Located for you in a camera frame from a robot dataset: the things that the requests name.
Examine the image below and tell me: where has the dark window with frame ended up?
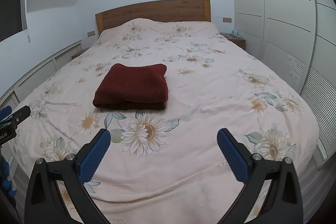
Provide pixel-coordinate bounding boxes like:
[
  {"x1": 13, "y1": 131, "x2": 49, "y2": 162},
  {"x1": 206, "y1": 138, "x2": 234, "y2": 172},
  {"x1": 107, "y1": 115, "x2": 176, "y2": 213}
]
[{"x1": 0, "y1": 0, "x2": 27, "y2": 42}]

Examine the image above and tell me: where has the beige wall switch plate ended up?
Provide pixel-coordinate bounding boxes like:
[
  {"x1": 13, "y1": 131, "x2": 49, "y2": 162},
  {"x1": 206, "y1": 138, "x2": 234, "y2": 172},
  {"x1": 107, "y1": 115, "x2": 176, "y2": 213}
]
[{"x1": 223, "y1": 18, "x2": 232, "y2": 23}]

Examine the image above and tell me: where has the wooden nightstand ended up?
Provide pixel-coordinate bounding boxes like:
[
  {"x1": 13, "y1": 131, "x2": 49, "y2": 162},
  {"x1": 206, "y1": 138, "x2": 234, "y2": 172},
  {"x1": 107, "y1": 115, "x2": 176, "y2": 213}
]
[
  {"x1": 220, "y1": 32, "x2": 245, "y2": 50},
  {"x1": 71, "y1": 48, "x2": 88, "y2": 60}
]

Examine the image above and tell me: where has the wooden headboard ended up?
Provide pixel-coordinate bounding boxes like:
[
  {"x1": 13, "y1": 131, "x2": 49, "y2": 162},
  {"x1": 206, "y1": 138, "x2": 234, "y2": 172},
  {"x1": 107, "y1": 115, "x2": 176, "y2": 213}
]
[{"x1": 95, "y1": 0, "x2": 211, "y2": 35}]

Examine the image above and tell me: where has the dark red knitted sweater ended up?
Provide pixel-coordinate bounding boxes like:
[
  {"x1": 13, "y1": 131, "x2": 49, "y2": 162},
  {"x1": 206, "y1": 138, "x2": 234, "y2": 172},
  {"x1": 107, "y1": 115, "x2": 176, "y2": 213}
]
[{"x1": 93, "y1": 64, "x2": 169, "y2": 110}]

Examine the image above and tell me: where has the floral cream bed cover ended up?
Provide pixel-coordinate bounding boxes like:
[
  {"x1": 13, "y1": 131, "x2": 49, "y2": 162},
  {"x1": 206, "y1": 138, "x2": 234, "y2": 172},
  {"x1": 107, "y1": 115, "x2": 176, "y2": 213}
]
[{"x1": 10, "y1": 19, "x2": 319, "y2": 223}]

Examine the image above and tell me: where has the white louvered wardrobe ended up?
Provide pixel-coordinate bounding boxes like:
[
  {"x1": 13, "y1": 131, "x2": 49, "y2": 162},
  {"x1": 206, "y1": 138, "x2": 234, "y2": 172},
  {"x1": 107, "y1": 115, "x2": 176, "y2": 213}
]
[{"x1": 235, "y1": 0, "x2": 335, "y2": 168}]

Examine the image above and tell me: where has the white radiator cover cabinet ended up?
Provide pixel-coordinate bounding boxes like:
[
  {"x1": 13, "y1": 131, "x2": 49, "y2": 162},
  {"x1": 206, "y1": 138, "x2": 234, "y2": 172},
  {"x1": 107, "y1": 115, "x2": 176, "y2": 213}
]
[{"x1": 0, "y1": 39, "x2": 83, "y2": 172}]

